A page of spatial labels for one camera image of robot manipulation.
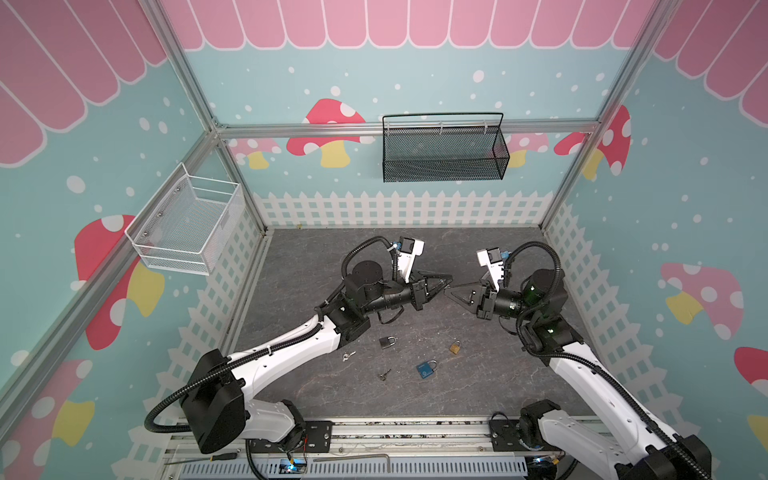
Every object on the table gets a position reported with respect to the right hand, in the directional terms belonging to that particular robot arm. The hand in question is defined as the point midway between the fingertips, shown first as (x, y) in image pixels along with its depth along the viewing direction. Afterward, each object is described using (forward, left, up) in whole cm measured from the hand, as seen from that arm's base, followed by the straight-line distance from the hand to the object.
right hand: (446, 295), depth 64 cm
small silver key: (-2, +26, -31) cm, 40 cm away
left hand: (+1, -1, +1) cm, 2 cm away
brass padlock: (+1, -7, -32) cm, 32 cm away
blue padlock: (-5, +2, -31) cm, 32 cm away
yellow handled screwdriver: (-27, +55, -30) cm, 68 cm away
